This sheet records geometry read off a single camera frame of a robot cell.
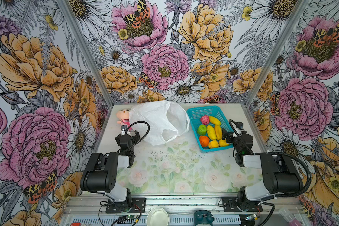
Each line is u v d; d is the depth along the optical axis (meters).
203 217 0.64
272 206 0.66
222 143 0.92
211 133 0.99
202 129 0.97
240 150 0.73
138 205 0.74
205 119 1.05
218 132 0.99
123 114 1.04
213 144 0.92
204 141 0.92
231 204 0.74
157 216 0.72
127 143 0.72
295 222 0.69
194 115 1.08
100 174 0.46
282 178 0.45
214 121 1.04
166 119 0.87
